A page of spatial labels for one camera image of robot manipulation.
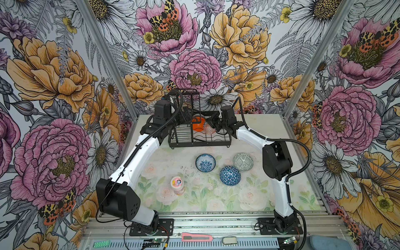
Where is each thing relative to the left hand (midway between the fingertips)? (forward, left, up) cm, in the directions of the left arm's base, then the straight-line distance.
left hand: (185, 118), depth 80 cm
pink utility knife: (-47, -1, -29) cm, 55 cm away
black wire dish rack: (+2, -2, -9) cm, 9 cm away
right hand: (+8, -10, -12) cm, 17 cm away
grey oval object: (-48, -20, -28) cm, 59 cm away
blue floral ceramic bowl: (-10, -10, -28) cm, 31 cm away
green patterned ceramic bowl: (-9, -33, -29) cm, 45 cm away
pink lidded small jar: (-26, +4, -20) cm, 33 cm away
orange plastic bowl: (+16, -5, -25) cm, 30 cm away
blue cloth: (-50, -58, -26) cm, 81 cm away
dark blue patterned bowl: (-18, -24, -29) cm, 41 cm away
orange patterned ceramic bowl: (+10, -12, -21) cm, 26 cm away
